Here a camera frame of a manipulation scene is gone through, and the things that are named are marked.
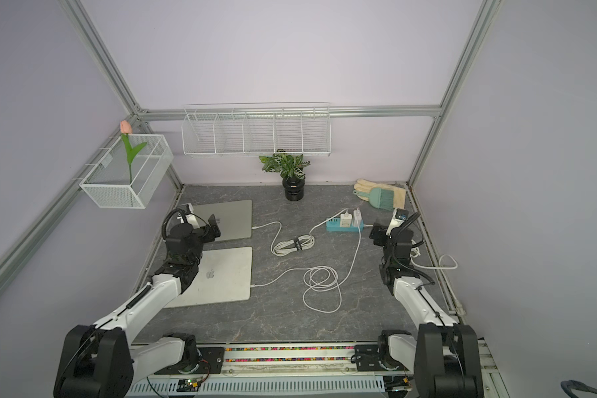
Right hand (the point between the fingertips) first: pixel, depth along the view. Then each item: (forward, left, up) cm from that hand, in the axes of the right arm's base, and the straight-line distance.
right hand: (389, 220), depth 85 cm
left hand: (0, +64, +2) cm, 64 cm away
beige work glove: (+33, 0, -17) cm, 38 cm away
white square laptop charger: (+8, +13, -11) cm, 19 cm away
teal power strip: (+9, +18, -15) cm, 25 cm away
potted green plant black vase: (+18, +34, +7) cm, 40 cm away
